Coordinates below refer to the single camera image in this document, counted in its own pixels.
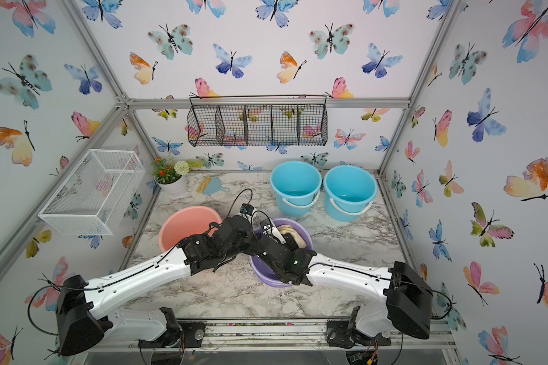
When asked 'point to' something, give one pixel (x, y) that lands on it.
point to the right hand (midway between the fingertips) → (281, 235)
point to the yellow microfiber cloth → (288, 229)
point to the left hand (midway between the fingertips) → (262, 235)
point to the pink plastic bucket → (186, 222)
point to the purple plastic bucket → (263, 270)
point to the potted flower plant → (170, 177)
